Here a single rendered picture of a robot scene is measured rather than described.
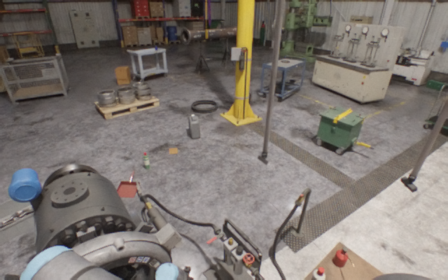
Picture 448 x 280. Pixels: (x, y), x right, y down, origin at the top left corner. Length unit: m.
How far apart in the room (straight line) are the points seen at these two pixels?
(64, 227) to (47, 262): 0.93
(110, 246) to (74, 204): 0.49
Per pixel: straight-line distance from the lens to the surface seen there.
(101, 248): 1.25
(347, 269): 1.84
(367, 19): 11.39
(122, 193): 3.01
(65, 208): 1.66
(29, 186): 1.78
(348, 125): 3.63
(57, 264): 0.62
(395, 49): 6.58
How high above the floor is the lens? 1.89
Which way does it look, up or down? 30 degrees down
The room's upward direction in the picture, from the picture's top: 1 degrees clockwise
